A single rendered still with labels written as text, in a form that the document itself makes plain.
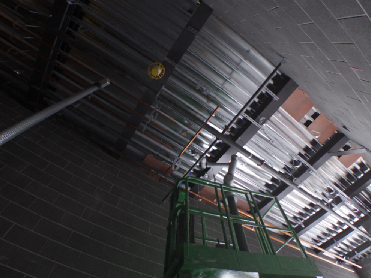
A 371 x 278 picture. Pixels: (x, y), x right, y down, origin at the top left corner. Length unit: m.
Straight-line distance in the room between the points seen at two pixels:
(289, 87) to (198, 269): 2.92
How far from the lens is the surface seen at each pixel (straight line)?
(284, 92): 3.42
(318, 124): 4.33
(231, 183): 2.81
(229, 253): 1.93
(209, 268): 1.79
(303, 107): 3.95
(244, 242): 2.40
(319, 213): 6.34
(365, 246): 9.65
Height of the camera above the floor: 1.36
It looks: 62 degrees up
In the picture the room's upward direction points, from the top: straight up
